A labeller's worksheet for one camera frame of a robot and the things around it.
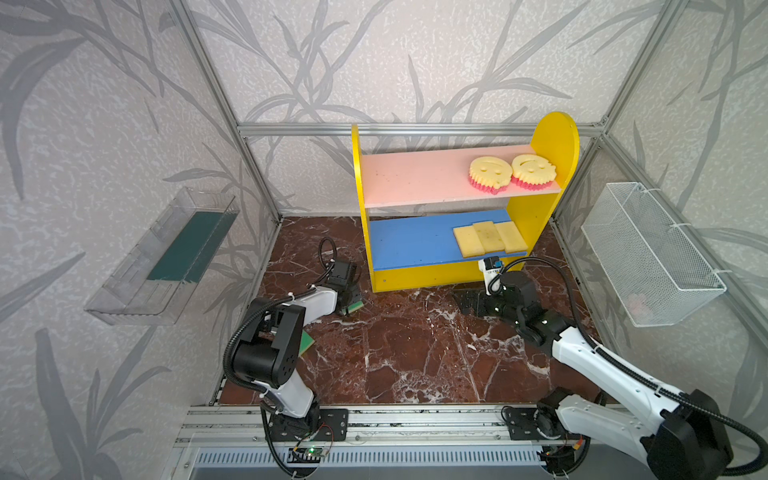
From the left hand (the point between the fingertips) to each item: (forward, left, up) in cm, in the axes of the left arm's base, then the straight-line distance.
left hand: (356, 284), depth 97 cm
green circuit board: (-46, +8, -4) cm, 46 cm away
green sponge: (-8, 0, 0) cm, 8 cm away
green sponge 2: (-19, +14, -3) cm, 23 cm away
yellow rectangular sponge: (+10, -50, +13) cm, 53 cm away
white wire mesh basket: (-15, -69, +33) cm, 78 cm away
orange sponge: (+8, -36, +13) cm, 39 cm away
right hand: (-7, -33, +15) cm, 37 cm away
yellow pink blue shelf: (+5, -21, +13) cm, 25 cm away
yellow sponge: (+10, -43, +13) cm, 46 cm away
